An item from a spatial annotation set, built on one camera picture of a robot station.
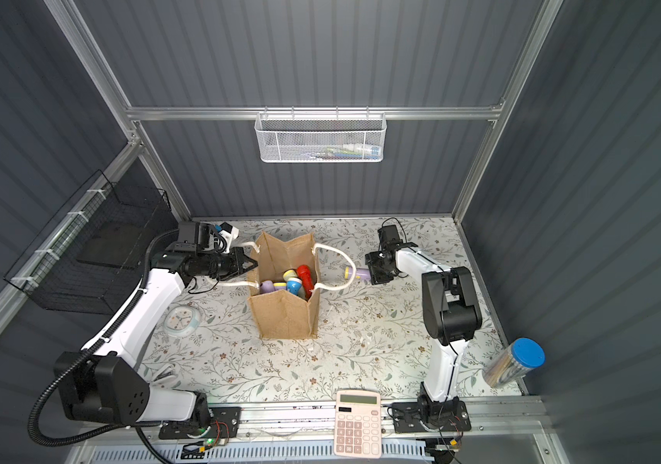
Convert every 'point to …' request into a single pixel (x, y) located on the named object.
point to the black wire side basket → (92, 258)
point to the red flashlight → (306, 277)
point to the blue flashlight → (295, 285)
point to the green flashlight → (289, 273)
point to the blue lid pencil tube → (517, 359)
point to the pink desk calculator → (358, 424)
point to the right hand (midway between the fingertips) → (368, 265)
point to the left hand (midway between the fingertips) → (259, 265)
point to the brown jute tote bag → (282, 315)
